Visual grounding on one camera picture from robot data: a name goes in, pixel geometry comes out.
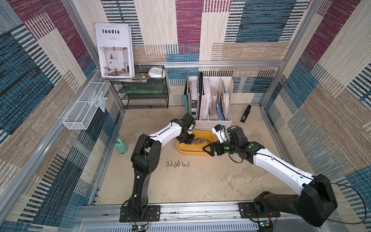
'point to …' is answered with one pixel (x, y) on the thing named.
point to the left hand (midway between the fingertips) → (189, 140)
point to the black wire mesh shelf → (152, 94)
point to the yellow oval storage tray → (196, 149)
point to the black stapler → (246, 113)
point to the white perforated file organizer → (210, 100)
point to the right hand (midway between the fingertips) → (208, 145)
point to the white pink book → (205, 100)
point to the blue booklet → (219, 111)
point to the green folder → (187, 97)
